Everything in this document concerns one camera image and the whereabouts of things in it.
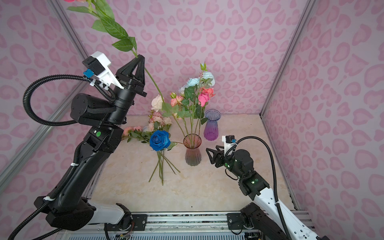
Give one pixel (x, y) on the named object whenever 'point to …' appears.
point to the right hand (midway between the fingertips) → (211, 148)
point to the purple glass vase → (211, 130)
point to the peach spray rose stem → (157, 122)
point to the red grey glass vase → (192, 142)
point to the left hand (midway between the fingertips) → (139, 52)
